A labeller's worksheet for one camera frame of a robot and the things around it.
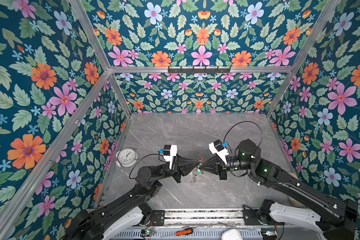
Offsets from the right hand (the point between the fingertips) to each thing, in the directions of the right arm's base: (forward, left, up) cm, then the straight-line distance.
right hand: (201, 166), depth 57 cm
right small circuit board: (-19, -33, -33) cm, 51 cm away
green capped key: (-1, +1, -2) cm, 3 cm away
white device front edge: (-19, -14, -29) cm, 38 cm away
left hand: (-2, +1, +5) cm, 6 cm away
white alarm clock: (+20, +45, -29) cm, 57 cm away
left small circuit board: (-18, +25, -32) cm, 45 cm away
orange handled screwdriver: (-18, +7, -31) cm, 36 cm away
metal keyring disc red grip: (-2, +2, 0) cm, 3 cm away
